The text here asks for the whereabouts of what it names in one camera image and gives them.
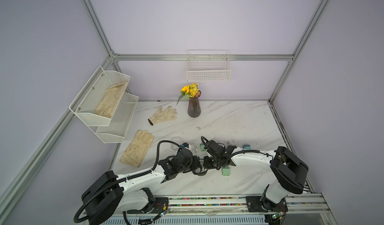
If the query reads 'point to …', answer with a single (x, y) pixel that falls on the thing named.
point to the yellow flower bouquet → (191, 90)
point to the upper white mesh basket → (96, 102)
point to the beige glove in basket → (111, 99)
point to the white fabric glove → (168, 114)
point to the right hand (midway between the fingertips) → (206, 166)
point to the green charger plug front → (226, 171)
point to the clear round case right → (223, 140)
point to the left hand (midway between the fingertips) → (200, 164)
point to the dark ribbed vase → (194, 107)
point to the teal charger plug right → (247, 146)
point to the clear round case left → (178, 140)
